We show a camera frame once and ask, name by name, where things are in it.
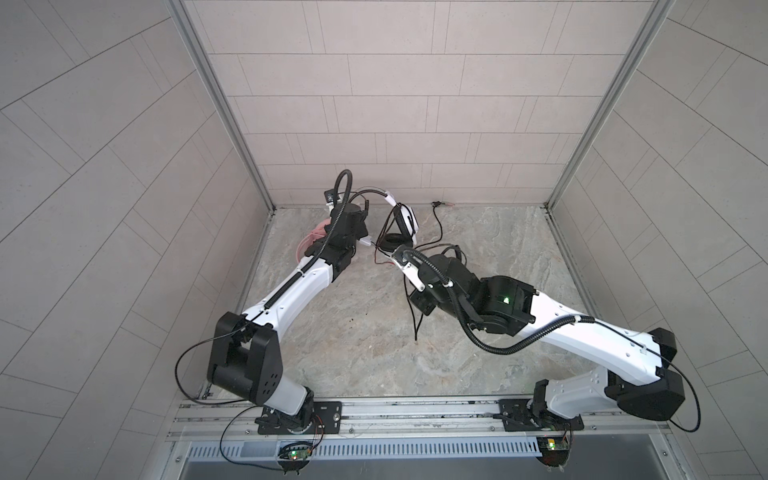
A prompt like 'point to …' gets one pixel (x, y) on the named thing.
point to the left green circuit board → (294, 458)
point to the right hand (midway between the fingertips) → (406, 278)
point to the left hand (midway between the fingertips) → (358, 209)
